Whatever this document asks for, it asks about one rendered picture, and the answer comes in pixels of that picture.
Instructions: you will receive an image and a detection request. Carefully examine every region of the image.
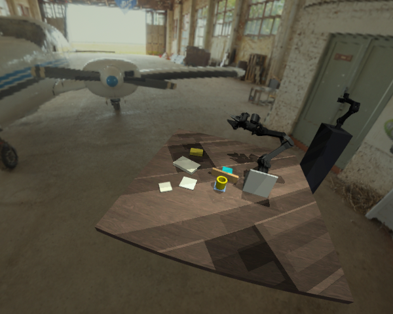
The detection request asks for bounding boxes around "yellow rectangular block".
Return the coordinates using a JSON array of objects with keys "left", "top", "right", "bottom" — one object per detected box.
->
[{"left": 190, "top": 148, "right": 203, "bottom": 157}]

